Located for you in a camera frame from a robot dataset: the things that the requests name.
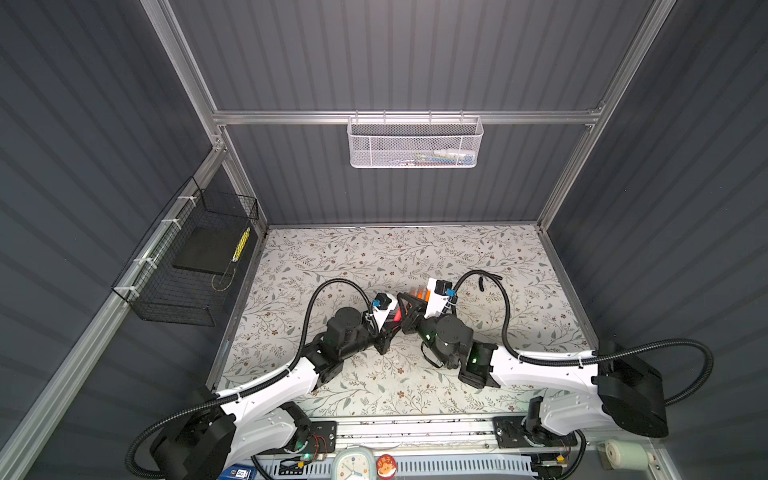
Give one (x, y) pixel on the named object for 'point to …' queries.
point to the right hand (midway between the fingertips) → (398, 303)
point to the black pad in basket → (209, 249)
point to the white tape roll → (625, 455)
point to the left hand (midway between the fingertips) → (401, 316)
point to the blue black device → (239, 472)
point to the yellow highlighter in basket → (241, 245)
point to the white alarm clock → (354, 463)
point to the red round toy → (385, 466)
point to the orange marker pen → (423, 293)
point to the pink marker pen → (398, 315)
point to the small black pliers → (481, 284)
